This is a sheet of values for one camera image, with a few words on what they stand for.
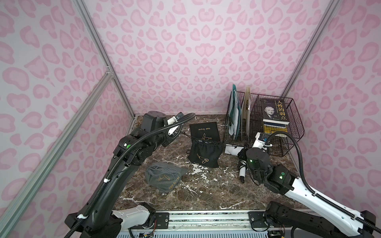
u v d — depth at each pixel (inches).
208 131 43.1
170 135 21.6
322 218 17.4
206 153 28.7
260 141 23.1
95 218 14.1
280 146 39.6
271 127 38.4
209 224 28.6
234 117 34.8
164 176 32.3
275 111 35.9
